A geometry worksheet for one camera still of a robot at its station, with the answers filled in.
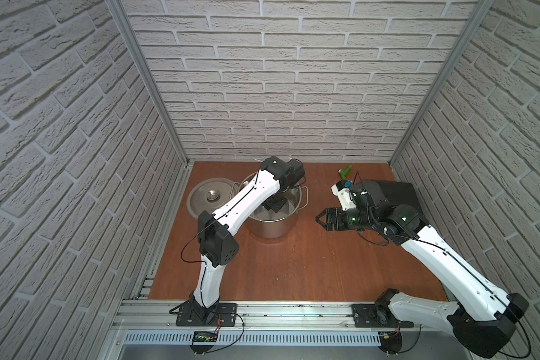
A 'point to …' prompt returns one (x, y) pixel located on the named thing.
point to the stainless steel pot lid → (210, 195)
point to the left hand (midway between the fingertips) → (261, 199)
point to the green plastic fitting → (343, 173)
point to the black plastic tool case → (399, 193)
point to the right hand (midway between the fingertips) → (327, 218)
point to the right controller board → (391, 342)
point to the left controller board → (202, 336)
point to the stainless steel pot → (266, 223)
